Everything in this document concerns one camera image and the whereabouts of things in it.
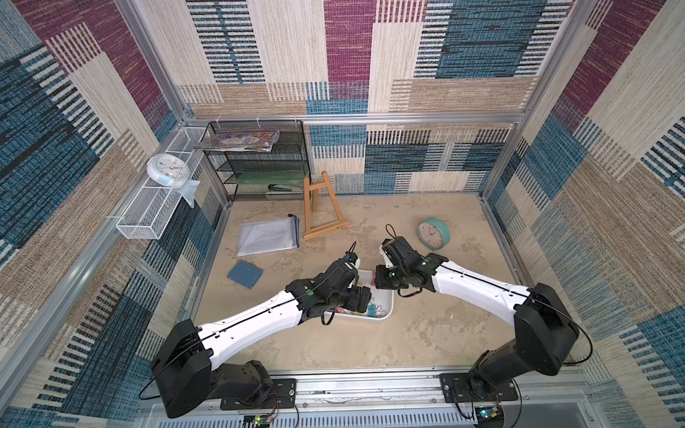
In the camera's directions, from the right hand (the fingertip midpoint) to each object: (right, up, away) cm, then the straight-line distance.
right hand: (373, 278), depth 86 cm
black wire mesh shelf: (-36, +37, +25) cm, 57 cm away
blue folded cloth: (-44, 0, +11) cm, 46 cm away
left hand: (-5, -2, -6) cm, 8 cm away
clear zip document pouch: (-39, +12, +23) cm, 47 cm away
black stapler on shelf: (-36, +31, +25) cm, 54 cm away
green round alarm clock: (+23, +14, +12) cm, 30 cm away
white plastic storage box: (+3, -9, +4) cm, 10 cm away
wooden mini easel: (-22, +14, +18) cm, 31 cm away
